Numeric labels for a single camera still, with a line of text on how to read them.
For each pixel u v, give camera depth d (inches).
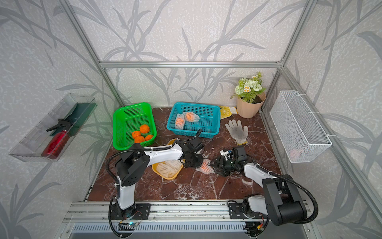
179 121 41.1
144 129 40.1
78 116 26.4
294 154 28.3
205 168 32.0
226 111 45.8
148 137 37.7
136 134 38.9
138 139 37.1
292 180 16.7
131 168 19.4
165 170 31.8
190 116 42.6
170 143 36.4
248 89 34.8
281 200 16.6
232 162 29.6
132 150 20.3
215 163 30.4
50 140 23.5
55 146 22.6
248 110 41.5
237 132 41.7
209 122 43.9
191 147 28.3
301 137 24.1
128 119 44.0
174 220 28.5
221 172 30.3
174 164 32.6
